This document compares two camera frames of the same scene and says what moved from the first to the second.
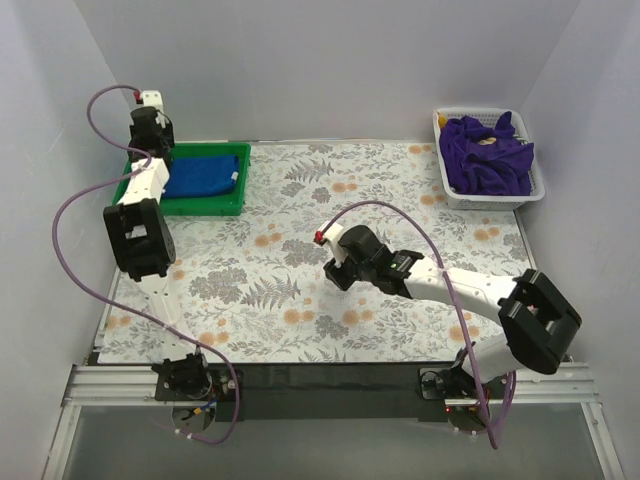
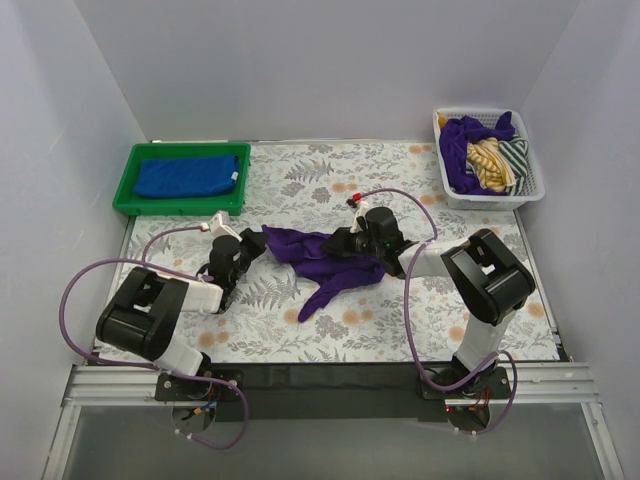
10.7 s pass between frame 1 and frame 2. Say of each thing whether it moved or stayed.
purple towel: moved
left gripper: moved
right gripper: moved
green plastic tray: stayed
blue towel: stayed
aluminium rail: stayed
